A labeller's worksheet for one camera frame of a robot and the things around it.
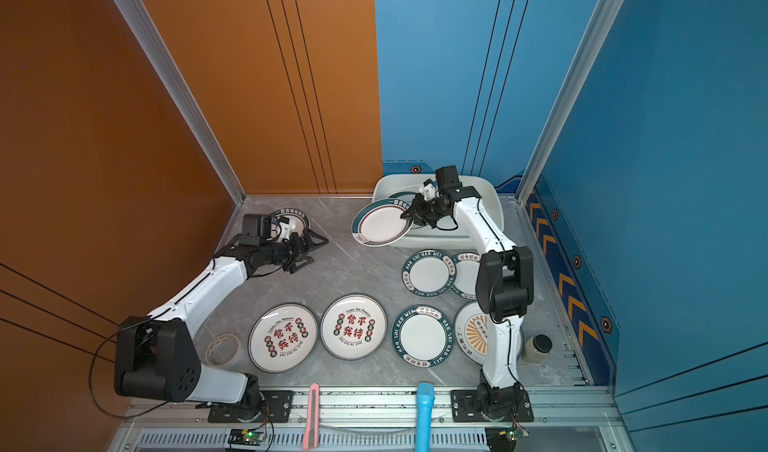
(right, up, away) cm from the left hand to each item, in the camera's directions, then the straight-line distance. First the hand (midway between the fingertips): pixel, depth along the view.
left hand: (321, 246), depth 84 cm
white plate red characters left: (-12, -26, 0) cm, 29 cm away
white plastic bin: (+35, +4, -6) cm, 36 cm away
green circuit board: (-15, -44, -13) cm, 49 cm away
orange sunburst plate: (+43, -25, +1) cm, 50 cm away
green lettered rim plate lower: (+29, -25, -2) cm, 38 cm away
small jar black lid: (+56, -24, -11) cm, 62 cm away
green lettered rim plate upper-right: (+45, -8, +15) cm, 48 cm away
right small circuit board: (+49, -43, -15) cm, 67 cm away
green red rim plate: (+16, +7, +7) cm, 19 cm away
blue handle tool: (+28, -37, -13) cm, 48 cm away
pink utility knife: (+1, -42, -15) cm, 45 cm away
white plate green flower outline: (+26, +17, +33) cm, 45 cm away
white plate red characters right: (+9, -24, +2) cm, 25 cm away
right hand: (+23, +9, +6) cm, 25 cm away
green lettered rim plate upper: (+32, -9, +10) cm, 35 cm away
